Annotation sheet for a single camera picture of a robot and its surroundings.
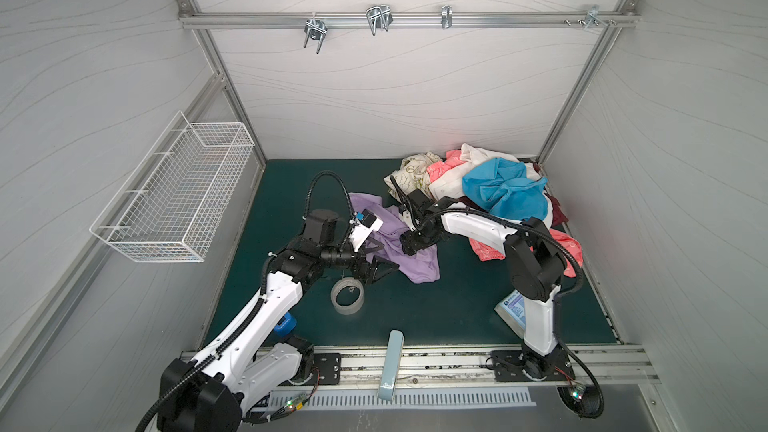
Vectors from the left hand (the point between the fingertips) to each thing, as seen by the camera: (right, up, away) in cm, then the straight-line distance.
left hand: (392, 252), depth 72 cm
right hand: (+8, 0, +21) cm, 23 cm away
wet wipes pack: (+32, -17, +5) cm, 36 cm away
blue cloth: (+32, +16, +12) cm, 38 cm away
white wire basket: (-52, +11, -4) cm, 53 cm away
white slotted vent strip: (+3, -35, -2) cm, 35 cm away
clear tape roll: (-11, -17, +9) cm, 22 cm away
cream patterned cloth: (+7, +20, +26) cm, 34 cm away
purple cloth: (+9, -8, +16) cm, 20 cm away
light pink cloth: (+16, +22, +33) cm, 43 cm away
